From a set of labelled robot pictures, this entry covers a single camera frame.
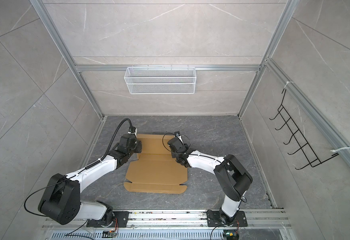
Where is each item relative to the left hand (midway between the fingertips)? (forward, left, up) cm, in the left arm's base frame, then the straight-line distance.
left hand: (137, 138), depth 89 cm
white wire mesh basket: (+36, -14, +16) cm, 42 cm away
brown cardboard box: (-17, -11, -10) cm, 23 cm away
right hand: (-2, -25, -6) cm, 25 cm away
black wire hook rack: (-26, -78, +19) cm, 85 cm away
